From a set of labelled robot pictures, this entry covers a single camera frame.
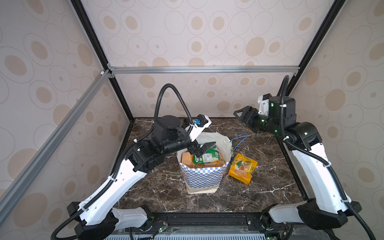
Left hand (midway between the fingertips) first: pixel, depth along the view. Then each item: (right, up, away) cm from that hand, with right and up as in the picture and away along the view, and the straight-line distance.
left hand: (209, 132), depth 54 cm
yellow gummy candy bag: (+22, -22, +34) cm, 46 cm away
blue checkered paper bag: (0, -23, +17) cm, 29 cm away
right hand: (+12, +7, +8) cm, 15 cm away
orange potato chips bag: (-7, -15, +29) cm, 34 cm away
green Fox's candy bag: (+3, -13, +28) cm, 31 cm away
